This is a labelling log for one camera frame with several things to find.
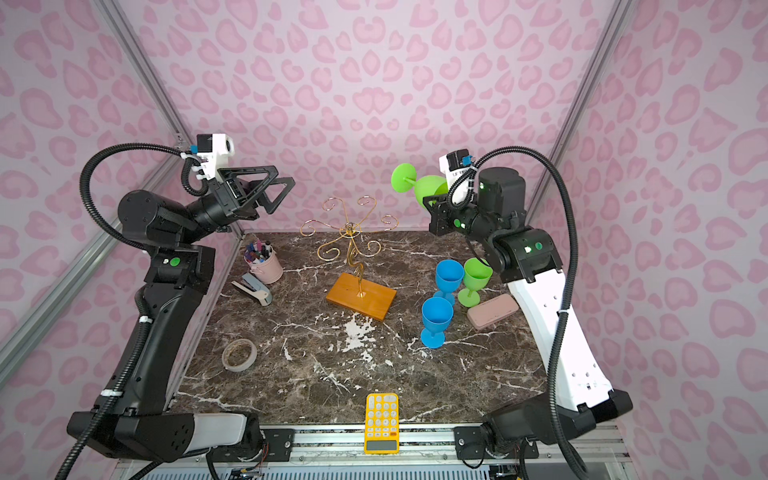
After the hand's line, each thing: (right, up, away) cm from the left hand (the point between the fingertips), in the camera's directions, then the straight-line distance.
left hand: (282, 178), depth 47 cm
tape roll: (-28, -42, +41) cm, 65 cm away
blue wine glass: (+34, -19, +40) cm, 56 cm away
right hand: (+24, 0, +13) cm, 27 cm away
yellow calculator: (+15, -55, +28) cm, 63 cm away
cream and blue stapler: (-29, -24, +52) cm, 64 cm away
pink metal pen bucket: (-25, -14, +49) cm, 57 cm away
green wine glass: (+43, -18, +44) cm, 64 cm away
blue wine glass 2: (+30, -29, +39) cm, 57 cm away
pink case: (+48, -30, +48) cm, 74 cm away
